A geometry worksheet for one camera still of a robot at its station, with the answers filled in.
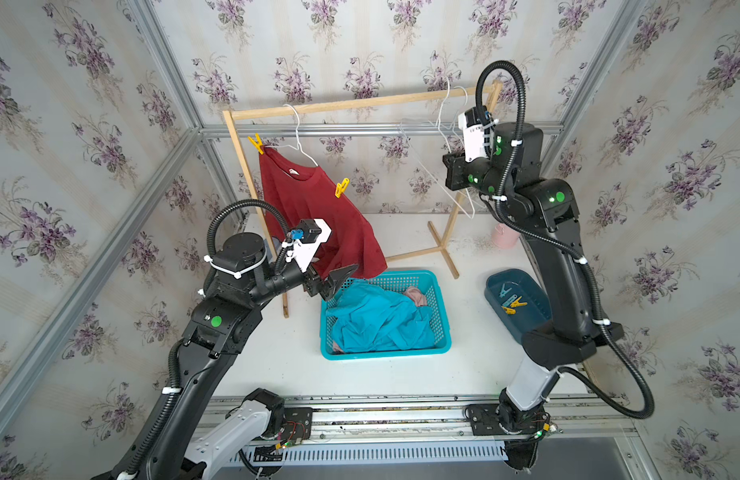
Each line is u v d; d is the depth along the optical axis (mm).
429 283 894
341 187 648
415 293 908
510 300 930
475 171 527
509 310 922
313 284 528
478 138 514
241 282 425
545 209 413
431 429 732
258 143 796
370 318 773
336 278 492
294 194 801
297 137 981
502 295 957
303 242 454
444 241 1075
